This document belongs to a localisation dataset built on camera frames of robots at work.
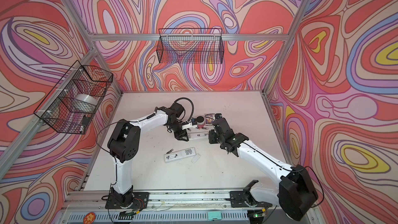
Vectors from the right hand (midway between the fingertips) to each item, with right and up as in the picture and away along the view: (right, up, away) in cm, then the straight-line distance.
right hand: (213, 136), depth 84 cm
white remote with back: (-19, -11, +2) cm, 22 cm away
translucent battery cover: (-10, -13, +3) cm, 16 cm away
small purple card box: (-1, +9, +18) cm, 20 cm away
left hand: (-15, -1, +9) cm, 17 cm away
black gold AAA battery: (-25, -10, +5) cm, 27 cm away
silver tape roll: (-60, +18, -15) cm, 64 cm away
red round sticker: (-58, -34, -15) cm, 69 cm away
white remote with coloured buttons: (-9, -1, +9) cm, 13 cm away
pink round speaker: (-7, +8, +13) cm, 17 cm away
